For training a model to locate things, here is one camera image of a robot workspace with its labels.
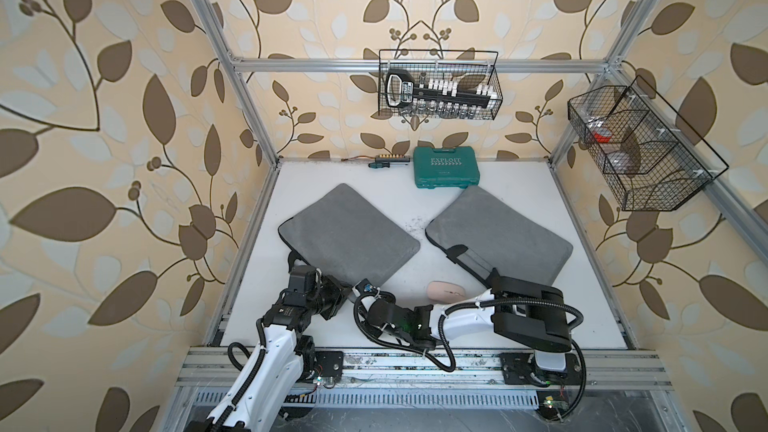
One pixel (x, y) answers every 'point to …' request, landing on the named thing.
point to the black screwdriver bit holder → (385, 161)
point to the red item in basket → (602, 135)
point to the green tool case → (446, 168)
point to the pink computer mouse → (445, 291)
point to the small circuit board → (558, 404)
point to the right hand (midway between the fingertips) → (358, 311)
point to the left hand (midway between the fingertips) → (350, 284)
